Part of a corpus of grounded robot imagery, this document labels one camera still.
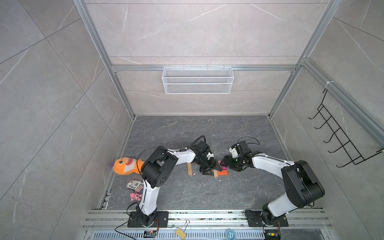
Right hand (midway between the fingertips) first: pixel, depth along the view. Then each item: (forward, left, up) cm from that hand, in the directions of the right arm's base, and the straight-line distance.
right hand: (226, 165), depth 91 cm
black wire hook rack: (-13, -45, +32) cm, 57 cm away
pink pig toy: (-18, +52, +2) cm, 55 cm away
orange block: (-5, +2, -1) cm, 5 cm away
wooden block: (-2, +23, 0) cm, 23 cm away
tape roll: (-35, +3, -2) cm, 35 cm away
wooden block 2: (-5, +7, 0) cm, 8 cm away
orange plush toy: (-3, +59, +8) cm, 59 cm away
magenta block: (+1, +4, +3) cm, 5 cm away
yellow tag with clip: (-34, +27, 0) cm, 43 cm away
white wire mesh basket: (+49, +17, +29) cm, 59 cm away
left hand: (-5, +4, +2) cm, 6 cm away
